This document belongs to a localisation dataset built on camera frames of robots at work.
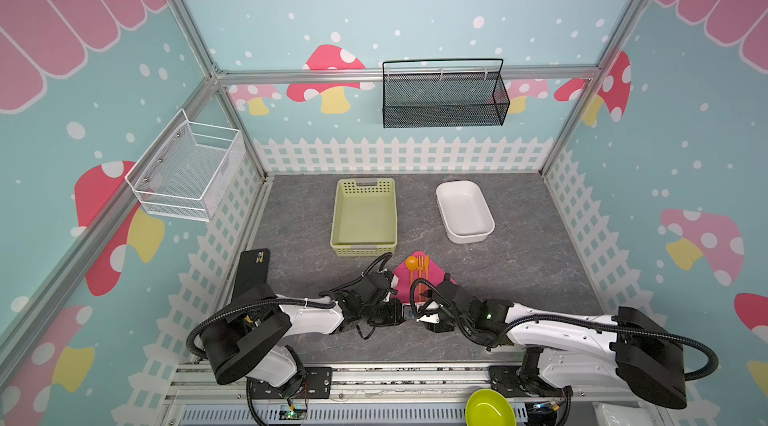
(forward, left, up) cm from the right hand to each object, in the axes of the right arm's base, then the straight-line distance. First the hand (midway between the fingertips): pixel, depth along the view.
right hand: (422, 300), depth 82 cm
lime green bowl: (-24, -15, -6) cm, 29 cm away
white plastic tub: (+32, -19, -4) cm, 37 cm away
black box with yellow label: (+9, +52, -4) cm, 53 cm away
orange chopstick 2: (+13, -3, -5) cm, 14 cm away
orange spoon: (+14, +2, -5) cm, 15 cm away
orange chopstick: (+12, 0, -6) cm, 13 cm away
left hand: (-5, +4, -5) cm, 8 cm away
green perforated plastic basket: (+28, +18, 0) cm, 34 cm away
